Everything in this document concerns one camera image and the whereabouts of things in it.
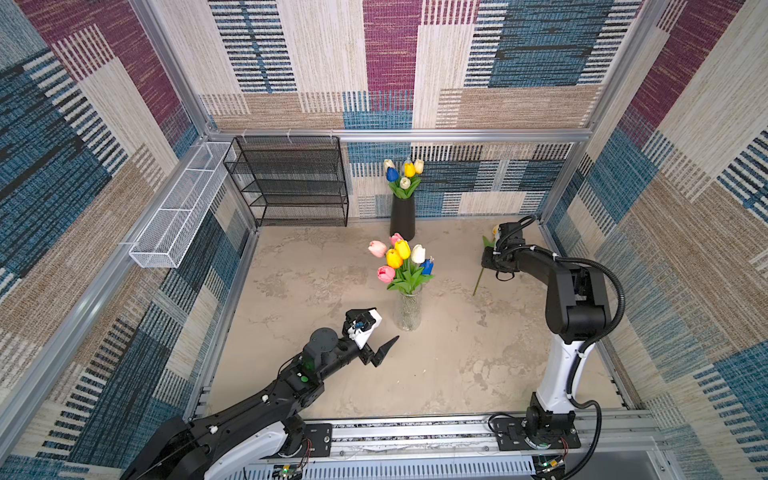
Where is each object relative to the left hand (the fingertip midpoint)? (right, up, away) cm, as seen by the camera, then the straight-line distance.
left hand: (384, 319), depth 76 cm
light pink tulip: (-2, +18, -6) cm, 19 cm away
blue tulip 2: (+10, +13, -2) cm, 17 cm away
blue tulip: (+2, +40, +16) cm, 43 cm away
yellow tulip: (+7, +41, +15) cm, 45 cm away
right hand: (+35, +13, +28) cm, 47 cm away
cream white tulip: (+1, +44, +17) cm, 47 cm away
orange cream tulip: (+10, +43, +16) cm, 47 cm away
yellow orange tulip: (+2, +15, -10) cm, 18 cm away
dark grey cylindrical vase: (+6, +29, +29) cm, 41 cm away
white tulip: (+8, +16, -5) cm, 19 cm away
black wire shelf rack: (-34, +43, +35) cm, 65 cm away
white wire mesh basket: (-51, +20, -5) cm, 56 cm away
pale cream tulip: (+6, +37, +13) cm, 39 cm away
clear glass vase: (+7, -1, +13) cm, 15 cm away
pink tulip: (0, +12, -13) cm, 18 cm away
